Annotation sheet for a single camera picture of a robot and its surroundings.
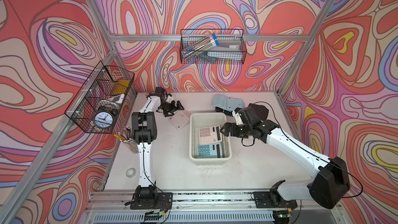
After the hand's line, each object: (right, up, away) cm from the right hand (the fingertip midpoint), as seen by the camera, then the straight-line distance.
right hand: (228, 134), depth 81 cm
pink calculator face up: (-9, -2, +14) cm, 17 cm away
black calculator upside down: (+27, +12, +24) cm, 38 cm away
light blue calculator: (-10, -11, +7) cm, 16 cm away
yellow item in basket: (-56, +25, -3) cm, 61 cm away
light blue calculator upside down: (+5, +17, +27) cm, 32 cm away
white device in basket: (-55, +19, -8) cm, 58 cm away
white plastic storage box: (-16, +6, +15) cm, 23 cm away
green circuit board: (-38, -37, -9) cm, 54 cm away
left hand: (-29, +12, +24) cm, 40 cm away
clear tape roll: (-53, -21, +1) cm, 57 cm away
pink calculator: (-28, +7, +20) cm, 35 cm away
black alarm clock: (-58, +10, -13) cm, 60 cm away
